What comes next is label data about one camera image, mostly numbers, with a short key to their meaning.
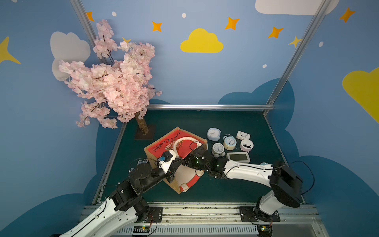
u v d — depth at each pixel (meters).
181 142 0.77
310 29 0.77
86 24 0.74
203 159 0.60
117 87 0.60
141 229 0.73
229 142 0.99
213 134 1.05
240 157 0.91
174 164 0.57
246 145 0.98
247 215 0.81
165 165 0.55
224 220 0.73
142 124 0.98
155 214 0.75
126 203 0.48
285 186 0.44
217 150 0.95
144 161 0.91
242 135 1.04
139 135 1.06
